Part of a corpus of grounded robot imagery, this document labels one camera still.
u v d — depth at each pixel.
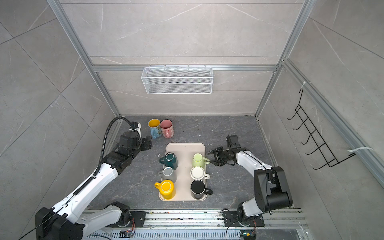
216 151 0.79
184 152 0.98
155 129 1.00
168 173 0.80
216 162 0.80
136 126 0.69
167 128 0.98
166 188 0.75
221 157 0.77
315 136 0.68
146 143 0.69
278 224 0.74
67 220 0.39
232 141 0.72
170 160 0.84
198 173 0.82
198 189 0.75
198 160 0.84
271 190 0.44
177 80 1.00
